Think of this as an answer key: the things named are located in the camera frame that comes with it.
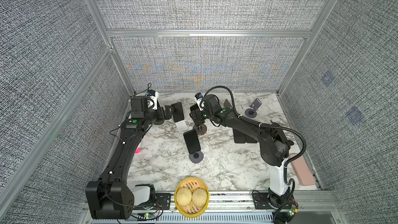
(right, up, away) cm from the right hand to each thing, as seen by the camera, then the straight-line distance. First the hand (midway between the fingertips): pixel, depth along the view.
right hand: (196, 110), depth 92 cm
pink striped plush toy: (-33, -23, -4) cm, 40 cm away
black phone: (-1, +2, -7) cm, 7 cm away
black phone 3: (+20, -10, -34) cm, 41 cm away
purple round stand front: (0, -27, -4) cm, 27 cm away
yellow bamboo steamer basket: (-2, -45, -23) cm, 50 cm away
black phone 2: (-2, -16, -12) cm, 20 cm away
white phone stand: (-9, -10, +9) cm, 17 cm away
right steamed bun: (+2, -38, -23) cm, 45 cm away
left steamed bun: (-5, -38, -23) cm, 45 cm away
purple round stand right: (+38, -2, +15) cm, 41 cm away
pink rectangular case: (+56, -32, -10) cm, 65 cm away
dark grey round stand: (-24, -8, +11) cm, 28 cm away
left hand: (-16, +1, -12) cm, 20 cm away
